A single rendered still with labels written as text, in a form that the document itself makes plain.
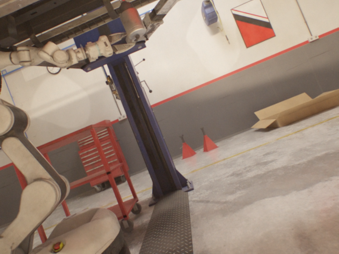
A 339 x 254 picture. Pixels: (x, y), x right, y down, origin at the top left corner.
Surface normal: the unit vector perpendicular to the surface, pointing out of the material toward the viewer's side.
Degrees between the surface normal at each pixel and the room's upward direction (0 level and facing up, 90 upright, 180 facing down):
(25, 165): 90
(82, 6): 180
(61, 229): 73
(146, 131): 90
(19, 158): 90
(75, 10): 180
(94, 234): 53
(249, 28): 90
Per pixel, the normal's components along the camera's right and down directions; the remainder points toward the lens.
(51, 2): 0.37, 0.93
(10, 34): 0.98, -0.18
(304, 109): -0.06, -0.02
